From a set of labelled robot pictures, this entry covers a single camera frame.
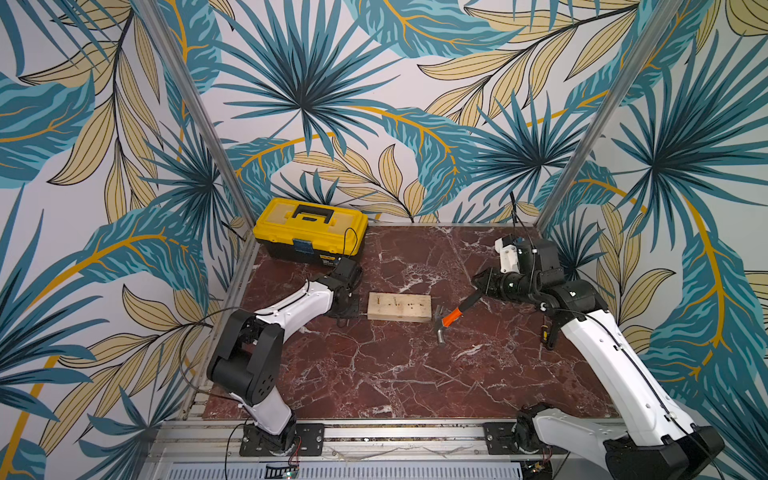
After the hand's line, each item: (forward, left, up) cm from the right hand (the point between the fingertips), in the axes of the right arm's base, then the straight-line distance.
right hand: (475, 278), depth 73 cm
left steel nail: (+7, +24, -21) cm, 32 cm away
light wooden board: (+5, +17, -22) cm, 28 cm away
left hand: (+2, +34, -21) cm, 40 cm away
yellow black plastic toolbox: (+24, +45, -7) cm, 51 cm away
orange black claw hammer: (-5, +5, -9) cm, 11 cm away
